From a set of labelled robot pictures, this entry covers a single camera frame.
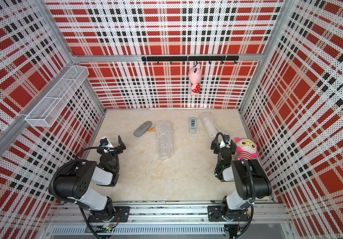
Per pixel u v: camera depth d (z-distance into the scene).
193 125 1.08
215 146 0.82
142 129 1.05
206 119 1.09
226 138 0.76
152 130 1.08
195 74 0.91
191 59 0.89
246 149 0.90
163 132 0.98
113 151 0.77
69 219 0.74
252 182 0.43
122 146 0.83
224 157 0.69
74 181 0.45
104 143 0.73
